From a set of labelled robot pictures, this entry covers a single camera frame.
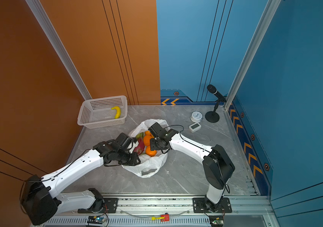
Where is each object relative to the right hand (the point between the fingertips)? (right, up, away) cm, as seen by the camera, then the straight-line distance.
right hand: (152, 146), depth 85 cm
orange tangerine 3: (-3, +8, -1) cm, 9 cm away
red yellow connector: (+7, -32, -17) cm, 36 cm away
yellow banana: (-30, +22, +28) cm, 47 cm away
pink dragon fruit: (-8, -2, +2) cm, 9 cm away
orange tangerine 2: (-2, -5, +4) cm, 7 cm away
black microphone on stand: (+46, +18, +25) cm, 55 cm away
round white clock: (+32, +18, +24) cm, 44 cm away
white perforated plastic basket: (-43, +23, +31) cm, 58 cm away
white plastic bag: (-1, -8, -11) cm, 14 cm away
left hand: (-6, -7, -7) cm, 11 cm away
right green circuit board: (+34, -34, -14) cm, 50 cm away
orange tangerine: (-5, +3, +9) cm, 11 cm away
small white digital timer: (+29, +10, +18) cm, 36 cm away
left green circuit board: (-27, -34, -14) cm, 46 cm away
